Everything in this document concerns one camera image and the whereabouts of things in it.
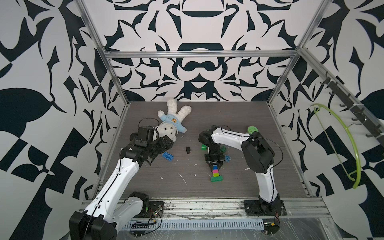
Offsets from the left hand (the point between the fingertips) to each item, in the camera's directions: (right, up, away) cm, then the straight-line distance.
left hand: (167, 142), depth 79 cm
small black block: (+11, -7, +15) cm, 20 cm away
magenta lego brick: (+26, -17, +4) cm, 31 cm away
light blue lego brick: (+34, -11, +10) cm, 37 cm away
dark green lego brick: (+32, -7, +14) cm, 36 cm away
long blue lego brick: (-1, -11, +11) cm, 15 cm away
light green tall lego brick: (+20, -6, +14) cm, 25 cm away
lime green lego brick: (+26, -18, +4) cm, 32 cm away
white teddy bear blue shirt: (0, +9, +18) cm, 20 cm away
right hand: (+25, -16, +7) cm, 30 cm away
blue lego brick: (+25, -14, +2) cm, 29 cm away
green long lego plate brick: (+26, -20, +2) cm, 33 cm away
